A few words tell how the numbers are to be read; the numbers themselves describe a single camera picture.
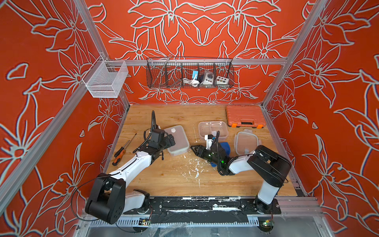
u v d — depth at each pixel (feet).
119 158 2.87
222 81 3.06
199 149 2.62
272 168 1.51
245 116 3.50
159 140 2.20
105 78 3.06
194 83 2.80
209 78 2.98
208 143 2.66
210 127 3.42
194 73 2.73
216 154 2.21
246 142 3.15
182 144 2.96
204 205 2.44
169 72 3.30
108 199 1.34
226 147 3.04
